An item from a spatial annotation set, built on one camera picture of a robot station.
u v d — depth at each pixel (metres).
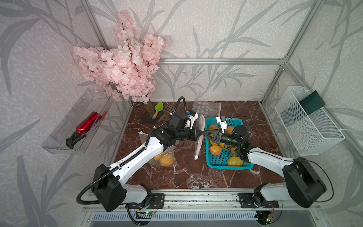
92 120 0.65
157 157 0.80
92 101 0.79
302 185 0.42
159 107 1.17
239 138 0.63
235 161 0.83
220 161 0.88
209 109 1.16
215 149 0.87
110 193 0.38
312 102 0.73
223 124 0.72
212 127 0.96
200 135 0.73
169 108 1.15
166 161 0.82
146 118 1.06
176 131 0.57
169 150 0.80
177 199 0.75
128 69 0.64
